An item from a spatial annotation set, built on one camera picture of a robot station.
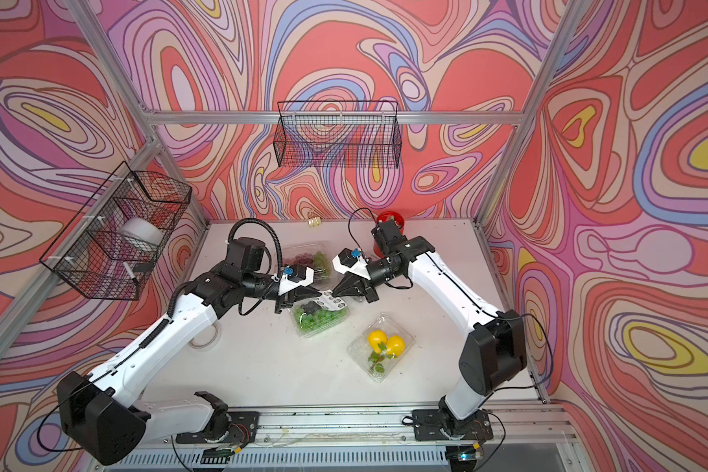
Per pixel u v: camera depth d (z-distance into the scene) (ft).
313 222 3.90
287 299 2.02
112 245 2.56
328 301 2.35
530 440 2.49
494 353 1.41
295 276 1.86
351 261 1.97
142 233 2.42
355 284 2.12
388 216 3.43
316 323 2.89
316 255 3.39
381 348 2.70
